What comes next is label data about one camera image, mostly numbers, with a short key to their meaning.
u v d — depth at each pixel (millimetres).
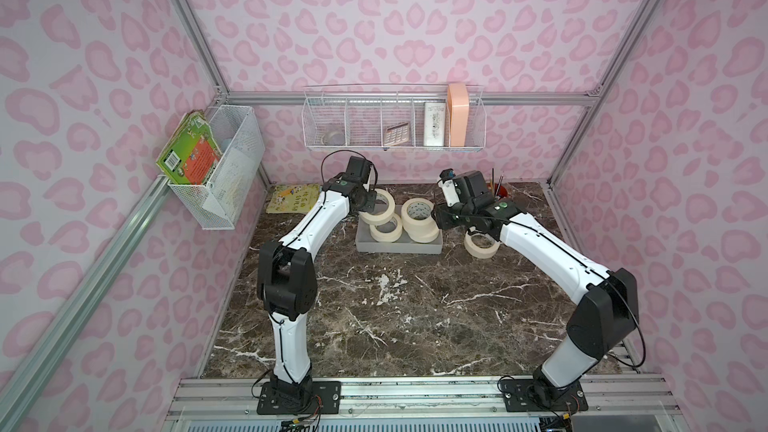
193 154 719
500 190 1036
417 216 1038
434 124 927
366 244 1012
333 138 969
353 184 678
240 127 822
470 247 980
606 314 434
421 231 972
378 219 920
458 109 819
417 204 1008
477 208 628
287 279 512
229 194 815
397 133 947
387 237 1021
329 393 745
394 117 1008
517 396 731
